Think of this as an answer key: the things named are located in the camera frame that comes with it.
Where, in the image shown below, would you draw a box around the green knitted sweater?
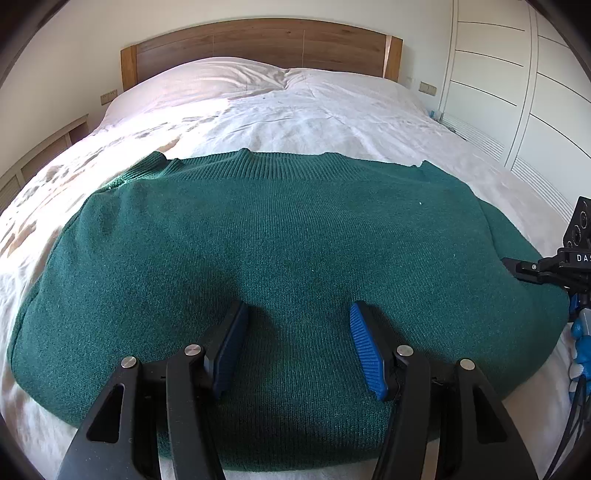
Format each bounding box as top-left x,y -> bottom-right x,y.
7,148 -> 570,473

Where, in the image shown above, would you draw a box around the person's right hand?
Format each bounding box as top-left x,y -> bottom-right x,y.
569,294 -> 591,398

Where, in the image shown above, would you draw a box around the white pillow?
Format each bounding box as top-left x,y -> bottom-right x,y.
284,68 -> 431,117
104,56 -> 290,126

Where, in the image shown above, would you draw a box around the black cables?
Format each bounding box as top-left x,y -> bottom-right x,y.
544,369 -> 591,480

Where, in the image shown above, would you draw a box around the low slatted cabinet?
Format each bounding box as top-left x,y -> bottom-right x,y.
0,114 -> 90,214

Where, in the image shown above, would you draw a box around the wooden headboard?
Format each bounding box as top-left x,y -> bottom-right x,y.
121,18 -> 404,93

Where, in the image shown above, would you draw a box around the bed with white sheet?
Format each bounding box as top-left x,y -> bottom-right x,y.
0,56 -> 591,480

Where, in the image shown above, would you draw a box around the white wardrobe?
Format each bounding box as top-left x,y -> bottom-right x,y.
438,0 -> 591,223

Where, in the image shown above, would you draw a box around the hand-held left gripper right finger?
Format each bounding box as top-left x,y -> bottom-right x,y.
348,301 -> 539,480

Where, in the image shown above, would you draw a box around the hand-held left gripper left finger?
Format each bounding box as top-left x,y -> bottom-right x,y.
55,300 -> 250,480

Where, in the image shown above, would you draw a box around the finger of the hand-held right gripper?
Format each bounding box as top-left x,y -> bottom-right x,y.
501,257 -> 570,283

